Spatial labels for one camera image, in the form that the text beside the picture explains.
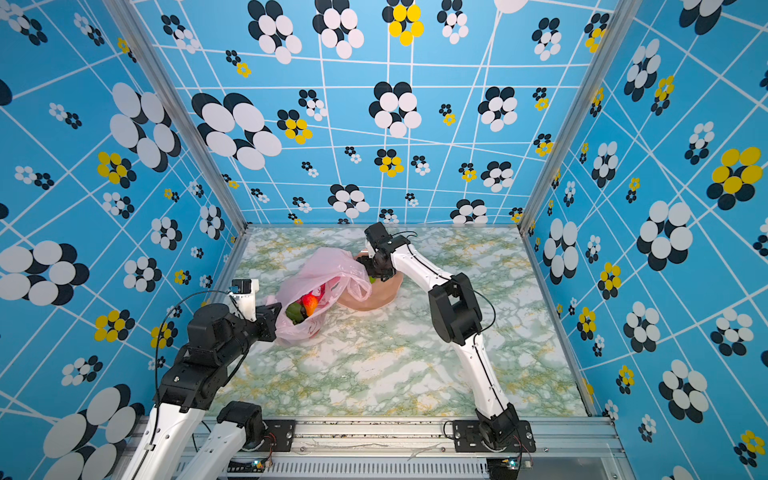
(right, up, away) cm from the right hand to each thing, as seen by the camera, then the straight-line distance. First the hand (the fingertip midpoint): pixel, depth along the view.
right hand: (368, 271), depth 100 cm
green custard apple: (+2, -2, -11) cm, 11 cm away
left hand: (-19, -6, -27) cm, 34 cm away
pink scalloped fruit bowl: (+5, -7, +1) cm, 9 cm away
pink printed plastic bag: (-6, 0, -13) cm, 15 cm away
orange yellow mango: (-17, -9, -11) cm, 22 cm away
